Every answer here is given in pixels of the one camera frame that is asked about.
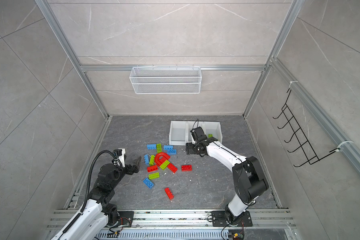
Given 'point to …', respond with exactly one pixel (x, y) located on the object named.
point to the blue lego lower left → (148, 183)
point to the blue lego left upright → (146, 159)
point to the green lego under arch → (164, 165)
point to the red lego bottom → (169, 194)
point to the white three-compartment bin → (179, 131)
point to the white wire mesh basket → (166, 80)
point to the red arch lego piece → (161, 157)
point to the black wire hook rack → (297, 131)
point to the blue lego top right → (171, 151)
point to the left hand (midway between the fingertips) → (132, 153)
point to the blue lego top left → (151, 146)
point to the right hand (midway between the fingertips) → (191, 147)
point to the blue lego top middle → (168, 147)
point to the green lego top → (159, 148)
